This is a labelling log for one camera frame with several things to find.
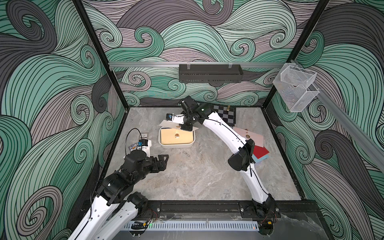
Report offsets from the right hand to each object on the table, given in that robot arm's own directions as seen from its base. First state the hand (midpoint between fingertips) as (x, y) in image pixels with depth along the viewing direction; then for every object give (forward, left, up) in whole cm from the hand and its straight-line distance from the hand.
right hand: (183, 121), depth 85 cm
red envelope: (-9, -49, -22) cm, 54 cm away
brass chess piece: (+25, -34, -16) cm, 45 cm away
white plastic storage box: (-6, +8, -18) cm, 20 cm away
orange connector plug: (-47, +19, -20) cm, 54 cm away
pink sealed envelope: (+1, -51, -22) cm, 55 cm away
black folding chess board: (+18, -33, -18) cm, 42 cm away
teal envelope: (-15, -45, -20) cm, 51 cm away
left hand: (-23, +10, +2) cm, 25 cm away
